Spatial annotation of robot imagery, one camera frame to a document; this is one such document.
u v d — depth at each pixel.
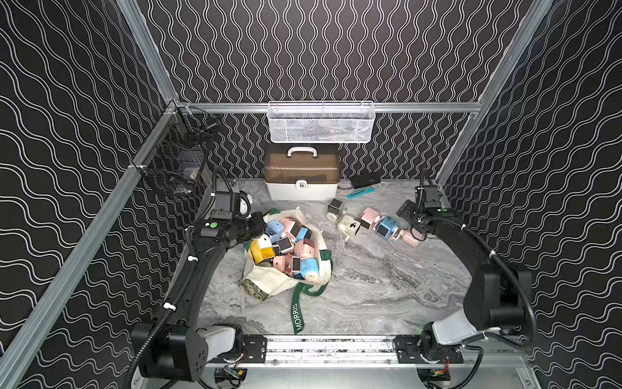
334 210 1.01
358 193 1.15
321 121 1.38
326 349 0.75
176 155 0.92
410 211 0.82
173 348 0.39
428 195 0.69
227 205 0.59
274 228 0.88
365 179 1.20
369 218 1.01
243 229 0.65
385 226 0.97
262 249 0.78
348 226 0.98
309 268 0.83
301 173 1.05
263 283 0.77
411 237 0.96
